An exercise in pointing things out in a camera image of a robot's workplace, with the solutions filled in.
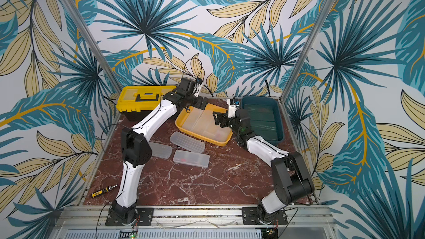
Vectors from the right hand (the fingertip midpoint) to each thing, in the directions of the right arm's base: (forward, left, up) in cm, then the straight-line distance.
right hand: (220, 111), depth 86 cm
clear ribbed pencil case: (-7, +19, -18) cm, 27 cm away
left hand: (+9, +11, +1) cm, 14 cm away
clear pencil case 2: (+4, +12, -19) cm, 22 cm away
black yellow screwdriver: (-33, +59, -18) cm, 70 cm away
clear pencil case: (-2, +2, -17) cm, 17 cm away
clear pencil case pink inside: (-17, +17, -19) cm, 31 cm away
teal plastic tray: (+10, -31, -18) cm, 37 cm away
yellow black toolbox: (+10, +48, -3) cm, 49 cm away
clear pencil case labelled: (+4, +8, -19) cm, 21 cm away
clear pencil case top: (+10, +17, -18) cm, 27 cm away
